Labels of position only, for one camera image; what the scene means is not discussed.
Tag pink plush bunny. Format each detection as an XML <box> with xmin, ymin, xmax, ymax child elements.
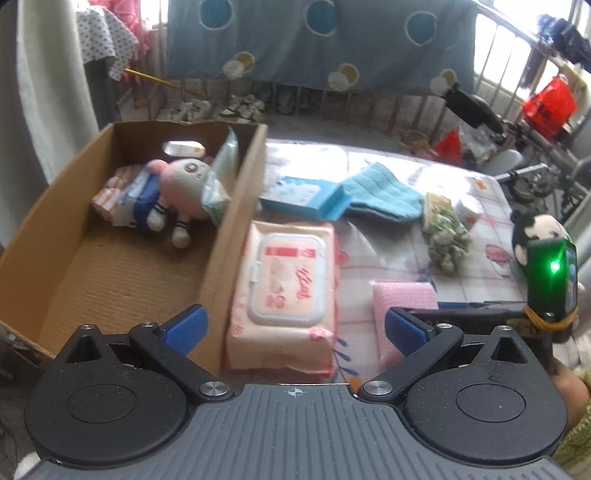
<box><xmin>147</xmin><ymin>158</ymin><xmax>218</xmax><ymax>250</ymax></box>

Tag brown wicker basket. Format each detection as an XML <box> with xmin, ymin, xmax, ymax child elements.
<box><xmin>399</xmin><ymin>129</ymin><xmax>437</xmax><ymax>155</ymax></box>

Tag small white orange packet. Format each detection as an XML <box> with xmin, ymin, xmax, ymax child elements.
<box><xmin>165</xmin><ymin>140</ymin><xmax>207</xmax><ymax>160</ymax></box>

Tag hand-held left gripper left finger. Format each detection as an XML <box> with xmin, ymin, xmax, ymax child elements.
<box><xmin>55</xmin><ymin>304</ymin><xmax>234</xmax><ymax>402</ymax></box>

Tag pair of dark white sneakers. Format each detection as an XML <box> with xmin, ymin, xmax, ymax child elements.
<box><xmin>219</xmin><ymin>95</ymin><xmax>266</xmax><ymax>123</ymax></box>

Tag orange striped towel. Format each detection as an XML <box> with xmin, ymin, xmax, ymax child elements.
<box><xmin>91</xmin><ymin>165</ymin><xmax>144</xmax><ymax>220</ymax></box>

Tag black wheelchair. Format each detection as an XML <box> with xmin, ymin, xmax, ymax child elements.
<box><xmin>443</xmin><ymin>83</ymin><xmax>591</xmax><ymax>217</ymax></box>

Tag pink hanging garment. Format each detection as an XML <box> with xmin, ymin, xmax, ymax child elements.
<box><xmin>88</xmin><ymin>0</ymin><xmax>153</xmax><ymax>56</ymax></box>

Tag pink wet wipes pack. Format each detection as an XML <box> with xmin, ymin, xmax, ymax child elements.
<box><xmin>225</xmin><ymin>220</ymin><xmax>338</xmax><ymax>376</ymax></box>

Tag pink sponge cloth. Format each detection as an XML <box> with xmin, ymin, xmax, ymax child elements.
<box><xmin>372</xmin><ymin>280</ymin><xmax>438</xmax><ymax>365</ymax></box>

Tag blue blanket with circles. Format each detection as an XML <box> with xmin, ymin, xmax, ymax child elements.
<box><xmin>166</xmin><ymin>0</ymin><xmax>476</xmax><ymax>95</ymax></box>

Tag dark hanging clothes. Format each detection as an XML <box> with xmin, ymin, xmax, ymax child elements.
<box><xmin>538</xmin><ymin>14</ymin><xmax>591</xmax><ymax>72</ymax></box>

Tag large red plastic bag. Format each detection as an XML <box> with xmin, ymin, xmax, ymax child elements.
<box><xmin>522</xmin><ymin>76</ymin><xmax>579</xmax><ymax>139</ymax></box>

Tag white yogurt cup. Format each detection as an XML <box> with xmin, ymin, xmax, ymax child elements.
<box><xmin>455</xmin><ymin>196</ymin><xmax>485</xmax><ymax>232</ymax></box>

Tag white polka dot cloth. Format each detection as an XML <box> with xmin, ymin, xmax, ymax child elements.
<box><xmin>76</xmin><ymin>7</ymin><xmax>139</xmax><ymax>81</ymax></box>

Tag clear plastic packet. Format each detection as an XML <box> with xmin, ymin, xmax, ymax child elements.
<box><xmin>201</xmin><ymin>127</ymin><xmax>241</xmax><ymax>227</ymax></box>

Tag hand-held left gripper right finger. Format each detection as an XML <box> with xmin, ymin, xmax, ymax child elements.
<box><xmin>358</xmin><ymin>307</ymin><xmax>532</xmax><ymax>402</ymax></box>

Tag blue white tissue packet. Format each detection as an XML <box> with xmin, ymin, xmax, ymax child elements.
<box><xmin>112</xmin><ymin>168</ymin><xmax>162</xmax><ymax>230</ymax></box>

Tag plush doll with red shirt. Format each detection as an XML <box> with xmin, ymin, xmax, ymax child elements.
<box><xmin>511</xmin><ymin>210</ymin><xmax>580</xmax><ymax>365</ymax></box>

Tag light blue carton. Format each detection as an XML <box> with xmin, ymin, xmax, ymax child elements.
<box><xmin>259</xmin><ymin>175</ymin><xmax>354</xmax><ymax>221</ymax></box>

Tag white sneaker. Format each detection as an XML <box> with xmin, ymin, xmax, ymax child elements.
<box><xmin>168</xmin><ymin>99</ymin><xmax>213</xmax><ymax>121</ymax></box>

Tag brown cardboard box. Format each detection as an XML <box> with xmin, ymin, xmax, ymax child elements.
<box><xmin>0</xmin><ymin>121</ymin><xmax>269</xmax><ymax>370</ymax></box>

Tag teal towel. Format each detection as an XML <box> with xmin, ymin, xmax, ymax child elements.
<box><xmin>342</xmin><ymin>161</ymin><xmax>426</xmax><ymax>224</ymax></box>

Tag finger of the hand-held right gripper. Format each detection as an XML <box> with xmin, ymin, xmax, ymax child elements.
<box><xmin>409</xmin><ymin>301</ymin><xmax>532</xmax><ymax>324</ymax></box>

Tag checked printed tablecloth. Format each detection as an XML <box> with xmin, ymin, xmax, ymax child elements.
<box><xmin>265</xmin><ymin>138</ymin><xmax>529</xmax><ymax>384</ymax></box>

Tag person's right hand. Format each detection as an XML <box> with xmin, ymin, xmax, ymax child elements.
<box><xmin>553</xmin><ymin>360</ymin><xmax>591</xmax><ymax>429</ymax></box>

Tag white curtain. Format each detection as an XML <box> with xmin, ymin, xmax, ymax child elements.
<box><xmin>0</xmin><ymin>0</ymin><xmax>100</xmax><ymax>222</ymax></box>

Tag yellow broom stick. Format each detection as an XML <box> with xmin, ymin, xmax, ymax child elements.
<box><xmin>124</xmin><ymin>68</ymin><xmax>204</xmax><ymax>100</ymax></box>

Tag small red plastic bag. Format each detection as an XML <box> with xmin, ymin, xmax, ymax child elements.
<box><xmin>434</xmin><ymin>129</ymin><xmax>462</xmax><ymax>162</ymax></box>

